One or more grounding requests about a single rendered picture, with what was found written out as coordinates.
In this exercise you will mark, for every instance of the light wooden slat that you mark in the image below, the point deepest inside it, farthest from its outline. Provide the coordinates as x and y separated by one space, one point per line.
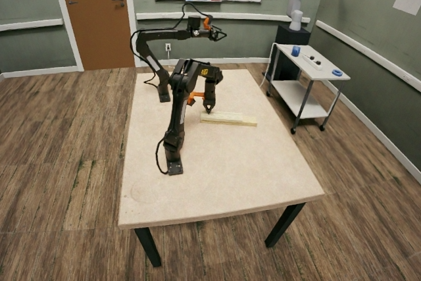
222 116

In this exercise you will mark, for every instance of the wooden rail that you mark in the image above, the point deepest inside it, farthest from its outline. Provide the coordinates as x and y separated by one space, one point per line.
247 121

